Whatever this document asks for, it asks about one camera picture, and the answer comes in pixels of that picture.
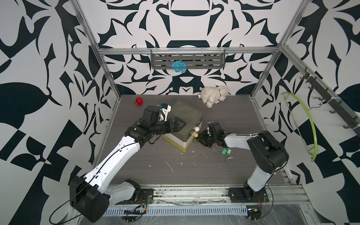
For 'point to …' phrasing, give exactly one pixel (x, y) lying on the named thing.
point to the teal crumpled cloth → (179, 63)
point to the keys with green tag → (224, 152)
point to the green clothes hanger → (313, 151)
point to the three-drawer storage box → (183, 138)
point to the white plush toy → (209, 95)
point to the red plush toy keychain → (139, 101)
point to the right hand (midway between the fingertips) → (195, 136)
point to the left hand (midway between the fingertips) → (180, 122)
